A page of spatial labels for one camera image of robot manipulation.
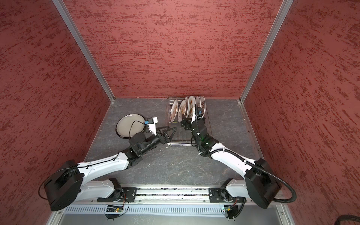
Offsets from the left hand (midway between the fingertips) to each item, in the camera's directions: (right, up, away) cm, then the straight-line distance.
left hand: (173, 130), depth 74 cm
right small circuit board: (+31, -42, -3) cm, 52 cm away
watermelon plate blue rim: (+11, +15, +23) cm, 30 cm away
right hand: (+8, +7, +6) cm, 12 cm away
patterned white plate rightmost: (+20, +15, +24) cm, 35 cm away
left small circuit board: (-31, -41, -2) cm, 52 cm away
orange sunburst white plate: (-2, +10, +34) cm, 35 cm away
